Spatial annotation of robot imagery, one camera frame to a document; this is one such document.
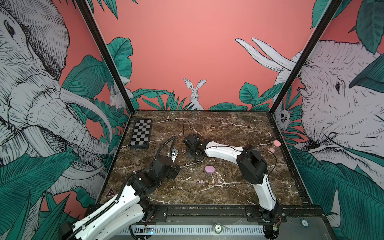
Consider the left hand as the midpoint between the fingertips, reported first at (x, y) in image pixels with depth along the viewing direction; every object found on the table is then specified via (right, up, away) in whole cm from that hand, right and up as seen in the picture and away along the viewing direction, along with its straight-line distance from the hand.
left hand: (170, 159), depth 77 cm
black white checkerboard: (-25, +11, +24) cm, 36 cm away
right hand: (+8, 0, +15) cm, 17 cm away
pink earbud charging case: (+22, -9, +11) cm, 26 cm away
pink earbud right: (+27, -14, +7) cm, 31 cm away
